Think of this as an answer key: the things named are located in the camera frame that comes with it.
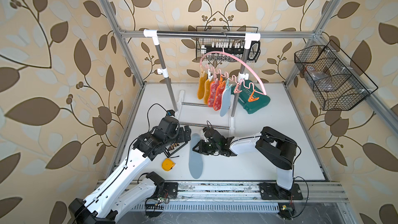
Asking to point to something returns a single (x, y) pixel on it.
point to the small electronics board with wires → (286, 210)
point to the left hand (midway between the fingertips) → (183, 130)
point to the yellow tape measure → (167, 164)
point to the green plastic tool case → (250, 107)
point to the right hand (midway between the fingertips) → (193, 149)
